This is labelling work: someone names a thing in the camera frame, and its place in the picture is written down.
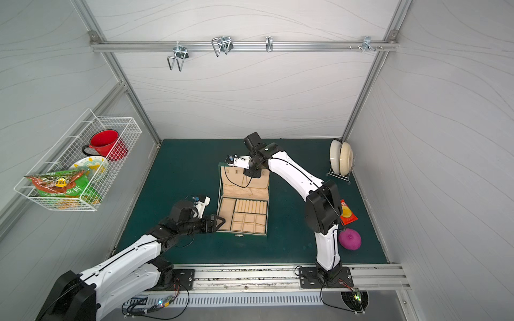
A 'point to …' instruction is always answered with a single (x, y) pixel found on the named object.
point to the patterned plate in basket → (95, 166)
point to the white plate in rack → (336, 146)
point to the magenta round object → (350, 239)
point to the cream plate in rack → (346, 158)
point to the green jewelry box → (242, 200)
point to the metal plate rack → (343, 177)
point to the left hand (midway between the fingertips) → (220, 222)
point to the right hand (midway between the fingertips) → (248, 163)
